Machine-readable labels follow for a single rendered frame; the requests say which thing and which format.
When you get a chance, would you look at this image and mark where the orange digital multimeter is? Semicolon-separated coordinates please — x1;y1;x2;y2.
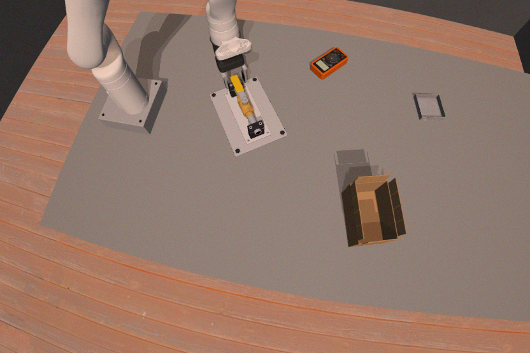
310;47;348;80

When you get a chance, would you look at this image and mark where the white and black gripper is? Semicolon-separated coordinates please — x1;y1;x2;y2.
209;22;252;89

